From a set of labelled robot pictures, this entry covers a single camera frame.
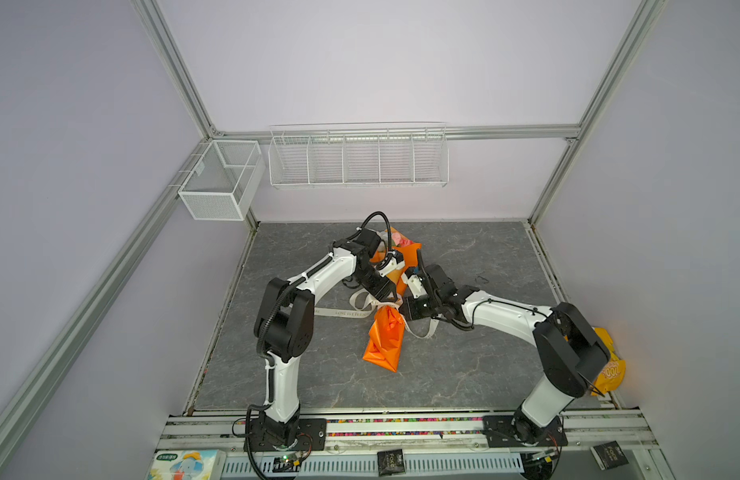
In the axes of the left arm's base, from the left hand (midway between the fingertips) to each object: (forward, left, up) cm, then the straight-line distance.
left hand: (389, 295), depth 89 cm
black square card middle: (-41, +3, -6) cm, 41 cm away
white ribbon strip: (-1, +5, -4) cm, 7 cm away
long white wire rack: (+41, +7, +22) cm, 47 cm away
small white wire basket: (+40, +54, +14) cm, 69 cm away
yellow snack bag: (-25, -59, -6) cm, 64 cm away
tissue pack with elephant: (-38, +45, -3) cm, 59 cm away
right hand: (-4, -3, -2) cm, 6 cm away
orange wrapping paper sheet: (-9, +2, -5) cm, 11 cm away
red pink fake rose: (+25, -5, -3) cm, 26 cm away
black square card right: (-43, -49, -6) cm, 65 cm away
